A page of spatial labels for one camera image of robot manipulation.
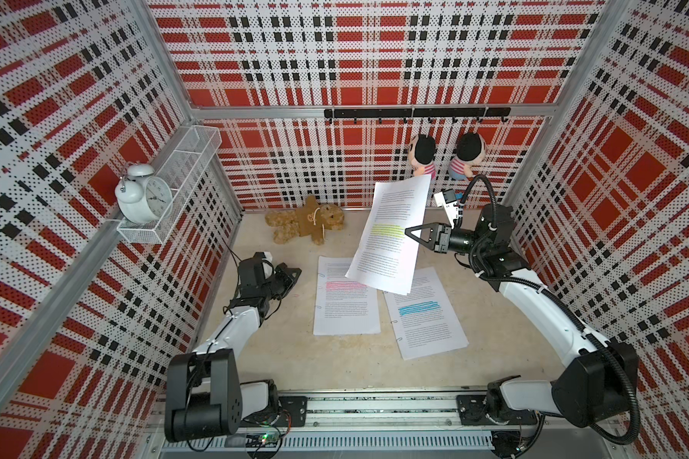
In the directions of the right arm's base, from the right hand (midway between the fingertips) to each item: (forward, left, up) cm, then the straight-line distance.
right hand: (410, 234), depth 67 cm
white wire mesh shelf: (+25, +65, +1) cm, 70 cm away
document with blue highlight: (-7, -8, -36) cm, 37 cm away
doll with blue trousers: (+40, -25, -4) cm, 48 cm away
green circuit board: (-38, +36, -33) cm, 62 cm away
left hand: (+5, +29, -22) cm, 37 cm away
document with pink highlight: (-2, +18, -35) cm, 39 cm away
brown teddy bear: (+30, +32, -27) cm, 52 cm away
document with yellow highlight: (-3, +6, -5) cm, 8 cm away
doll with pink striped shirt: (+40, -9, -4) cm, 41 cm away
